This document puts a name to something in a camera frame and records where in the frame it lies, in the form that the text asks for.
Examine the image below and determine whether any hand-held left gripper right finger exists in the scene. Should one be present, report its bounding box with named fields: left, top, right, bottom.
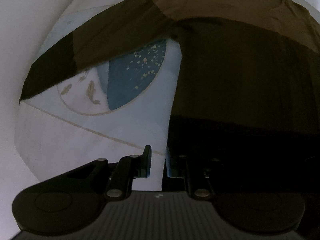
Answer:
left=165, top=146, right=253, bottom=201

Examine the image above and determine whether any olive brown t-shirt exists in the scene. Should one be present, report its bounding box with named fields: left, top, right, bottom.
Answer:
left=19, top=0, right=320, bottom=195

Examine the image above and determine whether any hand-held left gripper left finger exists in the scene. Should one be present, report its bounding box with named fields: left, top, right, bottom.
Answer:
left=59, top=144, right=152, bottom=201

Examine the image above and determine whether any printed table mat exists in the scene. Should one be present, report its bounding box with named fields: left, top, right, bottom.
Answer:
left=14, top=0, right=184, bottom=192

